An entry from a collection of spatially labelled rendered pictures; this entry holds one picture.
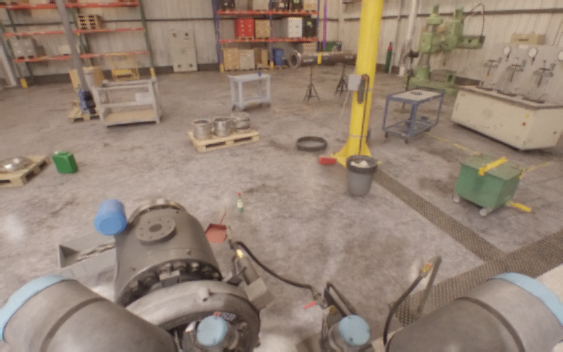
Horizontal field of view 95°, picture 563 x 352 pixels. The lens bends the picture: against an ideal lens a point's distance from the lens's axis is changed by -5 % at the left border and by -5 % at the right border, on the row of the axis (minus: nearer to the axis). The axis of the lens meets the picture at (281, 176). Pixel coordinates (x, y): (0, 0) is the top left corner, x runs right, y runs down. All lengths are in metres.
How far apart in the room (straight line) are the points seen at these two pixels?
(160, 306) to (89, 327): 0.79
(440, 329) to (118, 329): 0.44
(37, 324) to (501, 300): 0.64
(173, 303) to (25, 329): 0.76
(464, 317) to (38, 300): 0.60
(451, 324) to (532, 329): 0.11
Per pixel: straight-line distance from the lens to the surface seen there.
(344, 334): 0.99
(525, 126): 6.26
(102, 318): 0.48
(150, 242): 1.64
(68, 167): 5.26
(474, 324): 0.47
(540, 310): 0.54
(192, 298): 1.25
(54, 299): 0.53
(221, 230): 3.08
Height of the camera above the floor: 1.90
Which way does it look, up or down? 28 degrees down
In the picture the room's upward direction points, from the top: 1 degrees counter-clockwise
